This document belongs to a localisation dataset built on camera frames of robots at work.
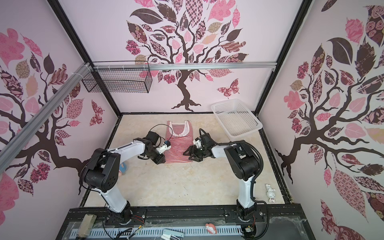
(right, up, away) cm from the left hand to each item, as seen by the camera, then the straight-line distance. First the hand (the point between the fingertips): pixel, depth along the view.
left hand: (162, 162), depth 93 cm
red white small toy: (+28, -23, -27) cm, 45 cm away
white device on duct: (+9, -27, -26) cm, 38 cm away
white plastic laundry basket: (+54, +28, +21) cm, 64 cm away
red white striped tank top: (+10, +17, +11) cm, 23 cm away
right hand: (+15, +5, 0) cm, 16 cm away
